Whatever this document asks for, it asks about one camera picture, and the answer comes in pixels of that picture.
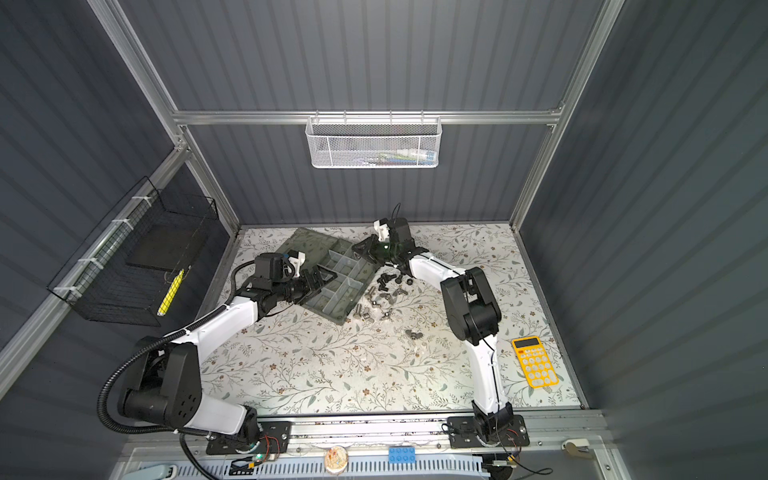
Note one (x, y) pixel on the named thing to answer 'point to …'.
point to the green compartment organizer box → (336, 298)
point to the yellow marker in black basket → (172, 290)
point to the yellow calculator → (536, 362)
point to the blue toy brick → (402, 455)
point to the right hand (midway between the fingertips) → (354, 251)
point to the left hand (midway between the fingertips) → (330, 281)
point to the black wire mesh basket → (125, 271)
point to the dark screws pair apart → (414, 335)
